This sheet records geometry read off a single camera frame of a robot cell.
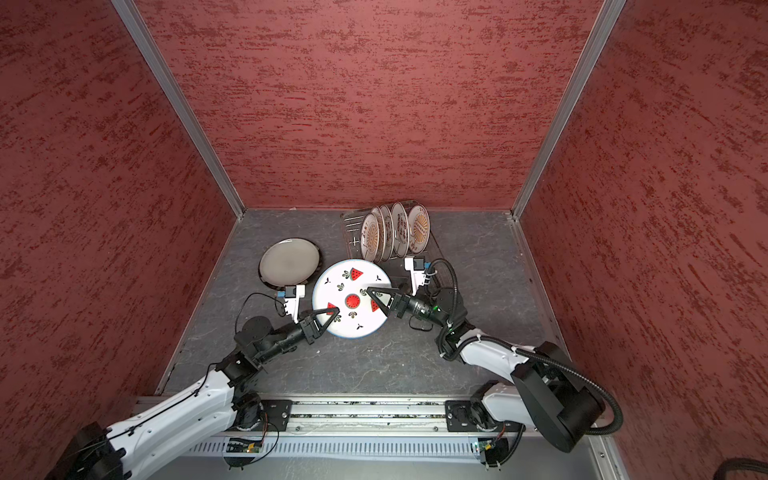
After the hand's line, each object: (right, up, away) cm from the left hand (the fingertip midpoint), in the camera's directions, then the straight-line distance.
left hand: (338, 315), depth 75 cm
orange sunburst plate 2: (+10, +27, +28) cm, 40 cm away
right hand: (+9, +7, -3) cm, 11 cm away
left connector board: (-24, -32, -2) cm, 40 cm away
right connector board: (+39, -33, -2) cm, 51 cm away
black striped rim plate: (-12, +14, +29) cm, 35 cm away
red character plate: (+17, +23, +29) cm, 40 cm away
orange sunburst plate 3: (+23, +23, +29) cm, 44 cm away
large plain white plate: (-22, +11, +26) cm, 35 cm away
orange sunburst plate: (+6, +21, +26) cm, 34 cm away
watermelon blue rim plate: (+2, +8, -1) cm, 8 cm away
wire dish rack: (-2, +25, +35) cm, 43 cm away
